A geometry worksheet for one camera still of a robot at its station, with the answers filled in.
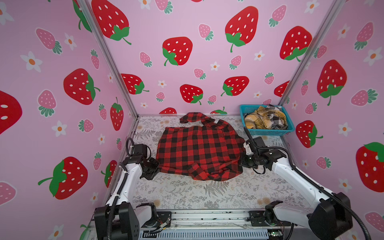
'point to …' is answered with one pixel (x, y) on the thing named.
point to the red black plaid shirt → (211, 151)
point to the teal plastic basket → (277, 129)
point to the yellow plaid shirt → (261, 118)
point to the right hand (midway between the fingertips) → (237, 160)
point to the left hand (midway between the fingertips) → (160, 167)
